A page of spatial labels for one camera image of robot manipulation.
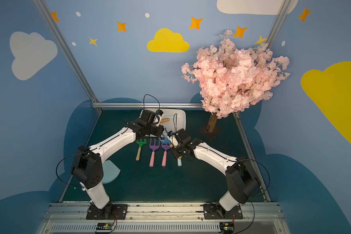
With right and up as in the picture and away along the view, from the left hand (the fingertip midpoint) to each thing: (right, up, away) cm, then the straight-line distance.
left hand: (163, 126), depth 89 cm
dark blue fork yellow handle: (+2, -9, -1) cm, 9 cm away
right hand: (+8, -13, -1) cm, 15 cm away
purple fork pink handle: (-7, -15, +10) cm, 19 cm away
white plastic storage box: (+6, +5, +22) cm, 23 cm away
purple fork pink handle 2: (+1, -15, +12) cm, 19 cm away
